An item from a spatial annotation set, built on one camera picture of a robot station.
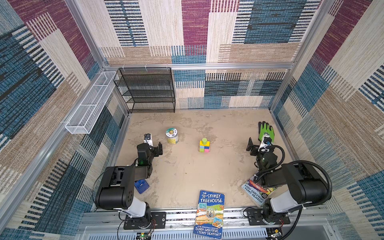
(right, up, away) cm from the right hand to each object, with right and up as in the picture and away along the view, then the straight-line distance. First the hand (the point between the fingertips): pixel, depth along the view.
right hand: (258, 140), depth 89 cm
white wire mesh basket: (-90, +11, -19) cm, 93 cm away
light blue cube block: (-33, -5, +5) cm, 33 cm away
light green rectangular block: (-33, -7, +6) cm, 34 cm away
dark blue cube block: (-30, -5, +5) cm, 31 cm away
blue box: (-65, -23, -10) cm, 70 cm away
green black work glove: (+12, +7, +19) cm, 23 cm away
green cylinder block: (-32, -1, +2) cm, 32 cm away
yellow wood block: (-30, -3, +4) cm, 30 cm away
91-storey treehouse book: (-30, -35, -17) cm, 49 cm away
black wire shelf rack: (-72, +35, +19) cm, 82 cm away
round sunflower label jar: (-52, +3, +7) cm, 53 cm away
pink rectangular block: (-30, -7, +5) cm, 31 cm away
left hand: (-64, -1, +4) cm, 64 cm away
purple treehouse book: (-5, -26, -10) cm, 29 cm away
